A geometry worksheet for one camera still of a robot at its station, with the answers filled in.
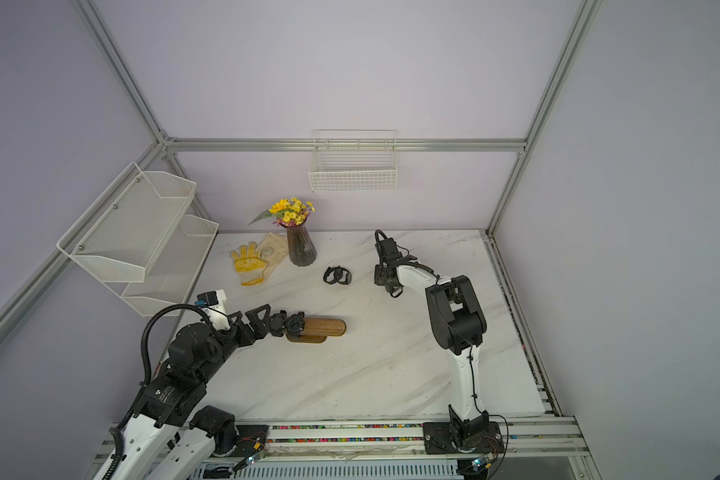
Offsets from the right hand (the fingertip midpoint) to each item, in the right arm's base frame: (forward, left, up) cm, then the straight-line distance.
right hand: (388, 279), depth 104 cm
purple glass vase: (+9, +30, +8) cm, 32 cm away
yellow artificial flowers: (+11, +32, +23) cm, 41 cm away
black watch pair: (+2, +18, +1) cm, 19 cm away
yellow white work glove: (+7, +51, +2) cm, 52 cm away
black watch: (-4, -2, +1) cm, 5 cm away
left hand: (-24, +35, +19) cm, 47 cm away
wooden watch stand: (-22, +22, +7) cm, 32 cm away
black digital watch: (-21, +29, +8) cm, 36 cm away
